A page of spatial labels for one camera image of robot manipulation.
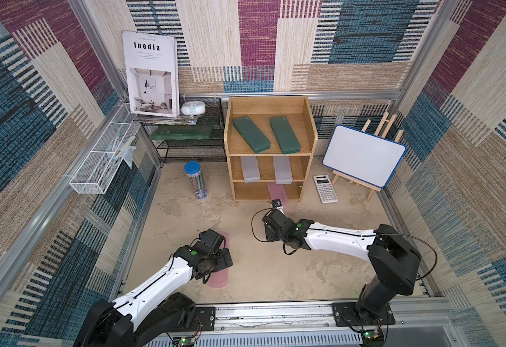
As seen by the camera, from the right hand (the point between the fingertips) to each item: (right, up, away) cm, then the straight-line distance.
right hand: (271, 225), depth 88 cm
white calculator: (+27, +14, +17) cm, 35 cm away
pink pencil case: (+4, +13, +14) cm, 19 cm away
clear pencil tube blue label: (-32, +23, +1) cm, 40 cm away
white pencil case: (-9, +24, +3) cm, 25 cm away
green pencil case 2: (+5, +34, -5) cm, 35 cm away
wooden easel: (+45, +37, +3) cm, 58 cm away
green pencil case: (-6, +33, -6) cm, 34 cm away
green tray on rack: (-38, +39, +6) cm, 54 cm away
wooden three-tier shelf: (-1, +34, -6) cm, 34 cm away
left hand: (-19, -13, -5) cm, 24 cm away
